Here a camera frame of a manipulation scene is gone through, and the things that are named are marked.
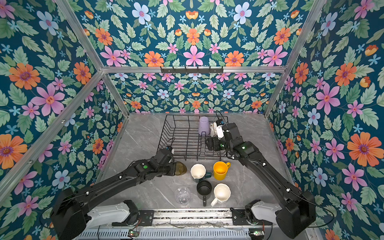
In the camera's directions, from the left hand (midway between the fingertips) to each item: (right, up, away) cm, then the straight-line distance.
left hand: (178, 165), depth 79 cm
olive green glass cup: (0, -3, +5) cm, 6 cm away
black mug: (+14, -15, +3) cm, 20 cm away
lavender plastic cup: (+14, +19, +20) cm, 31 cm away
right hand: (+18, +15, -2) cm, 24 cm away
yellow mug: (+24, -5, +9) cm, 26 cm away
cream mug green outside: (+11, -6, +7) cm, 14 cm away
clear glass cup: (+2, -17, +1) cm, 17 cm away
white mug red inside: (+20, +21, +22) cm, 36 cm away
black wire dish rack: (+1, +14, +26) cm, 30 cm away
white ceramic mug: (+24, -16, +2) cm, 29 cm away
